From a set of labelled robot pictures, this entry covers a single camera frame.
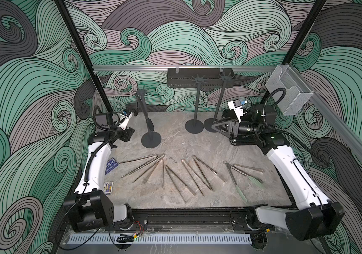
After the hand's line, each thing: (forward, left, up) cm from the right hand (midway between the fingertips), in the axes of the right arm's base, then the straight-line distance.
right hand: (211, 127), depth 64 cm
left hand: (+11, +41, -12) cm, 44 cm away
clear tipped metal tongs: (0, -28, -38) cm, 48 cm away
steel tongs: (+6, +27, -36) cm, 45 cm away
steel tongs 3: (+5, +4, -36) cm, 37 cm away
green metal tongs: (-9, -27, -37) cm, 47 cm away
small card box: (-13, +52, -34) cm, 63 cm away
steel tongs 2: (-14, +10, -38) cm, 42 cm away
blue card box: (+1, +54, -35) cm, 64 cm away
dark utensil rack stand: (+20, +33, -36) cm, 52 cm away
